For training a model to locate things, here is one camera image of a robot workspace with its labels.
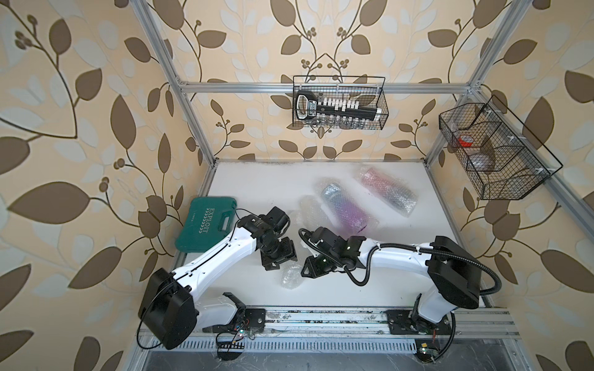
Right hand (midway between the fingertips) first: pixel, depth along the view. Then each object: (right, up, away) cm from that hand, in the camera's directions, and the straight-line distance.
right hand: (303, 273), depth 80 cm
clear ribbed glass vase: (-4, 0, -2) cm, 5 cm away
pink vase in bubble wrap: (+40, +26, +16) cm, 50 cm away
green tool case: (-39, +16, +14) cm, 45 cm away
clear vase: (+3, +19, +14) cm, 24 cm away
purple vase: (+15, +21, +12) cm, 28 cm away
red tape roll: (+58, +47, +1) cm, 74 cm away
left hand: (-4, +6, -3) cm, 8 cm away
